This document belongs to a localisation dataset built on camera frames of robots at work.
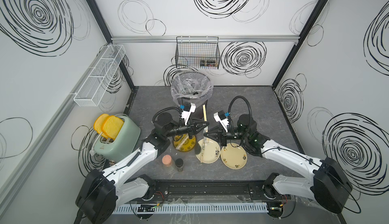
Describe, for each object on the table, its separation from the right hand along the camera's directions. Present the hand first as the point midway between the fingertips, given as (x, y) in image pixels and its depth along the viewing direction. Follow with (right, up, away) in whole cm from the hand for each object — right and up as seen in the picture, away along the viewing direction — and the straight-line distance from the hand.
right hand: (205, 135), depth 68 cm
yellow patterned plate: (-9, -11, +21) cm, 26 cm away
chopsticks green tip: (-1, -13, +19) cm, 23 cm away
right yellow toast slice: (-47, +3, +8) cm, 48 cm away
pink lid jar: (-18, -16, +6) cm, 25 cm away
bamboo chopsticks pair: (0, +9, -4) cm, 10 cm away
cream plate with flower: (+4, -14, +19) cm, 23 cm away
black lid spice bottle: (-13, -15, +6) cm, 21 cm away
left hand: (+1, +5, -2) cm, 5 cm away
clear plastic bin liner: (-7, +26, +31) cm, 41 cm away
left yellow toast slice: (-53, +4, +6) cm, 53 cm away
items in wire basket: (+5, +38, +21) cm, 43 cm away
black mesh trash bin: (-2, +7, +25) cm, 27 cm away
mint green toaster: (-40, -5, +6) cm, 41 cm away
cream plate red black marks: (+17, -16, +17) cm, 29 cm away
